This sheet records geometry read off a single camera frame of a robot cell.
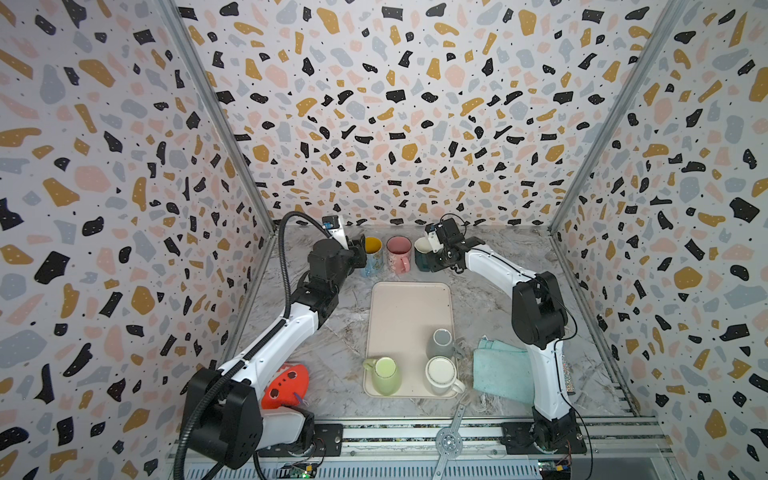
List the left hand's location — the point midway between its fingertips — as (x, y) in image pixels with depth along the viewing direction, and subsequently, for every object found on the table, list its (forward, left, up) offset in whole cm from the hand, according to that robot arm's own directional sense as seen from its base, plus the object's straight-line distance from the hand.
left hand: (357, 231), depth 78 cm
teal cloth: (-26, -41, -30) cm, 57 cm away
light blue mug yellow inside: (+9, -3, -22) cm, 24 cm away
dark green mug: (+10, -19, -19) cm, 29 cm away
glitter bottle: (-32, -56, -27) cm, 70 cm away
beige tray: (-9, -12, -31) cm, 34 cm away
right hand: (+9, -21, -20) cm, 30 cm away
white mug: (-29, -22, -24) cm, 43 cm away
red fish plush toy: (-32, +17, -24) cm, 43 cm away
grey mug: (-23, -22, -20) cm, 37 cm away
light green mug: (-31, -7, -21) cm, 38 cm away
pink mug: (+11, -11, -21) cm, 26 cm away
